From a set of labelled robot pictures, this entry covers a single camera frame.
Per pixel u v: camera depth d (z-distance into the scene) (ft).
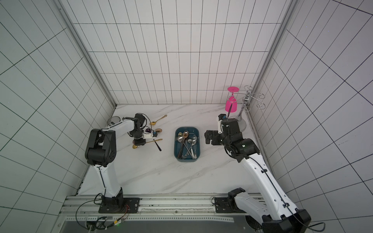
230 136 1.72
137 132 2.66
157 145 3.12
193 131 3.18
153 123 3.52
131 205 2.38
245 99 2.81
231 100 3.17
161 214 2.35
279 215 1.21
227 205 2.38
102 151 1.75
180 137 3.18
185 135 3.20
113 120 3.20
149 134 2.94
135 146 3.12
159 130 3.38
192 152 3.01
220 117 2.12
